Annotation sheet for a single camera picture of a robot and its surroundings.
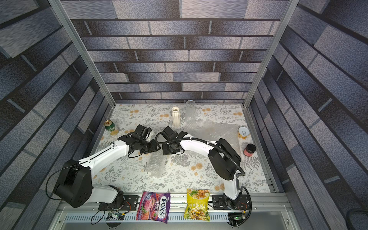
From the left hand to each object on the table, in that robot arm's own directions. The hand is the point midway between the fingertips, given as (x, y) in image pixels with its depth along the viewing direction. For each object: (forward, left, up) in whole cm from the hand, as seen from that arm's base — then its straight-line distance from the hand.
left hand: (159, 147), depth 85 cm
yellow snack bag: (-29, -22, -4) cm, 36 cm away
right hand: (0, -3, -4) cm, 5 cm away
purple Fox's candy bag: (-30, -1, -6) cm, 30 cm away
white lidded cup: (+15, -57, -3) cm, 59 cm away
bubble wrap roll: (-12, +1, 0) cm, 12 cm away
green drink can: (+15, +35, +2) cm, 38 cm away
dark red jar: (-1, -55, -1) cm, 55 cm away
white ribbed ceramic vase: (+21, -9, +4) cm, 23 cm away
